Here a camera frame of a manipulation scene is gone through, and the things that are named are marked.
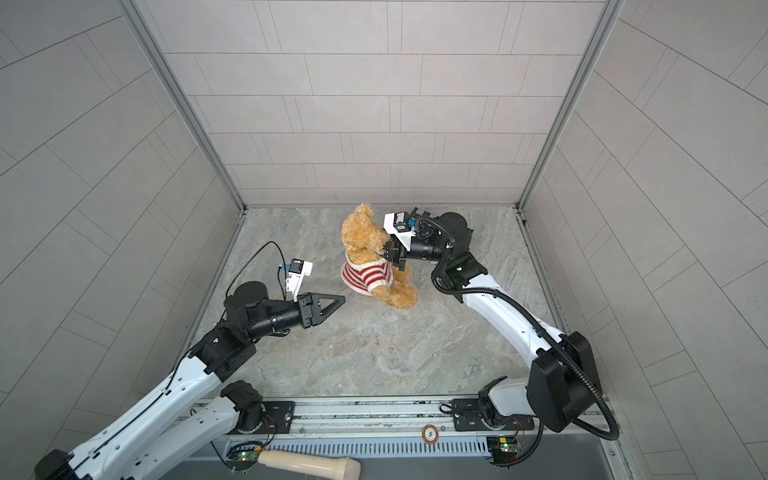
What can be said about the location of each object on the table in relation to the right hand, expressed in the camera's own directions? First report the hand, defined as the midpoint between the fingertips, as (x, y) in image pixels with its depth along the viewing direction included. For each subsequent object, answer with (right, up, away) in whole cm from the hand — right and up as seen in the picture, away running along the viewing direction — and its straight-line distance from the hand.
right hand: (367, 245), depth 63 cm
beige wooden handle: (-11, -47, 0) cm, 48 cm away
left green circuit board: (-28, -47, +1) cm, 54 cm away
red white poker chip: (+14, -45, +6) cm, 47 cm away
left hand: (-5, -13, +1) cm, 14 cm away
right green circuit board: (+31, -47, +5) cm, 57 cm away
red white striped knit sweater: (0, -7, -1) cm, 7 cm away
